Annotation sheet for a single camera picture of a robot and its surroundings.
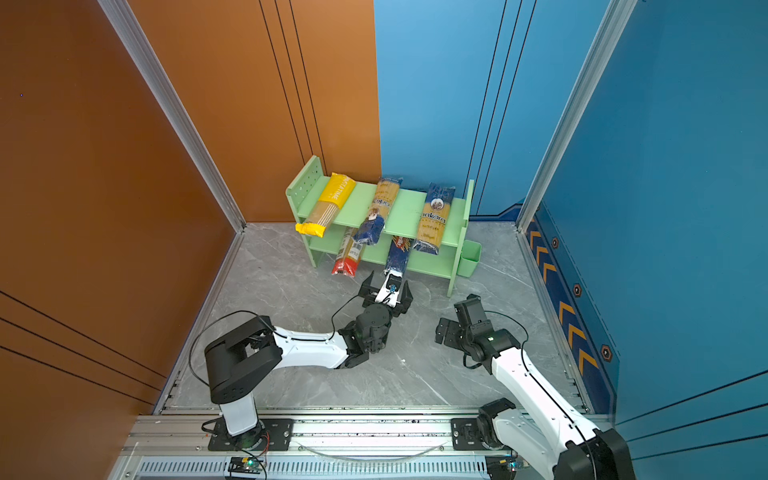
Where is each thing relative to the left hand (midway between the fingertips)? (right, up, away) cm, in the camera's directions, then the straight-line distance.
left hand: (390, 277), depth 82 cm
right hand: (+16, -16, +2) cm, 23 cm away
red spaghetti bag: (-13, +6, +9) cm, 17 cm away
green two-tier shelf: (+3, +13, 0) cm, 14 cm away
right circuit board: (+26, -44, -12) cm, 52 cm away
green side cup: (+26, +5, +15) cm, 30 cm away
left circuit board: (-34, -44, -11) cm, 57 cm away
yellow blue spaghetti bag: (-2, +21, +3) cm, 21 cm away
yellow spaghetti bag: (-16, +25, +6) cm, 30 cm away
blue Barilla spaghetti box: (+2, +6, +7) cm, 10 cm away
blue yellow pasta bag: (+13, +19, +1) cm, 22 cm away
